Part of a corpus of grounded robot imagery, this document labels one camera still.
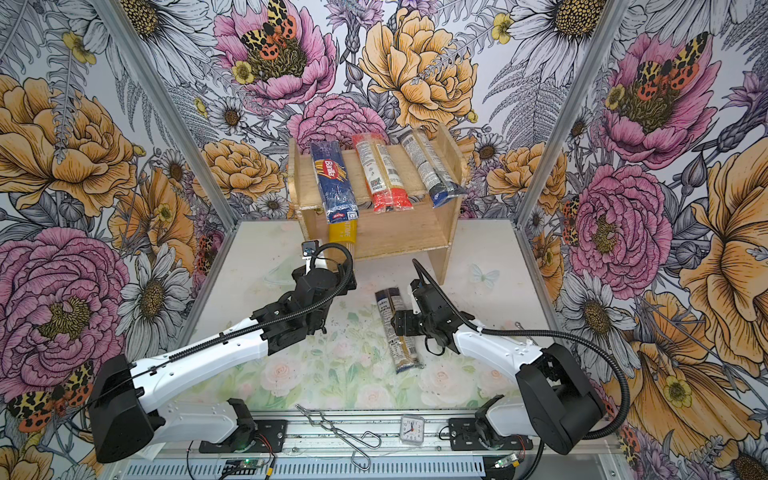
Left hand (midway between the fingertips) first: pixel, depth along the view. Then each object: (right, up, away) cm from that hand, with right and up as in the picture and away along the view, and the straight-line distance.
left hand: (333, 269), depth 77 cm
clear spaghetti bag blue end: (+18, -23, +9) cm, 30 cm away
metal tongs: (+10, -42, -2) cm, 43 cm away
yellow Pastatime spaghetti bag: (+1, +10, +8) cm, 13 cm away
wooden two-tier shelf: (+12, +10, +13) cm, 20 cm away
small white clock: (+20, -39, -3) cm, 44 cm away
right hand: (+18, -18, +10) cm, 27 cm away
